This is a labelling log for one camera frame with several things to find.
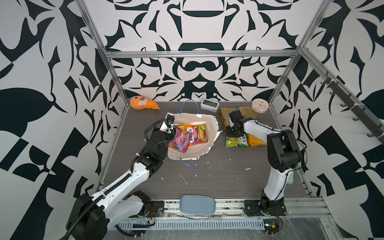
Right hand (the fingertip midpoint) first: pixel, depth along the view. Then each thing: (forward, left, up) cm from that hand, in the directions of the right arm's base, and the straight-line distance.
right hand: (230, 132), depth 99 cm
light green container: (-37, -12, +24) cm, 46 cm away
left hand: (-8, +38, +27) cm, 47 cm away
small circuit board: (-50, -12, -5) cm, 51 cm away
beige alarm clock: (+25, -27, -3) cm, 37 cm away
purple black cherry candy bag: (-8, +32, +3) cm, 33 cm away
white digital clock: (+24, +12, 0) cm, 27 cm away
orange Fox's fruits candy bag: (0, +27, +5) cm, 27 cm away
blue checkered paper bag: (-13, +23, -1) cm, 26 cm away
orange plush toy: (+23, +63, +5) cm, 67 cm away
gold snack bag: (+16, -14, +1) cm, 22 cm away
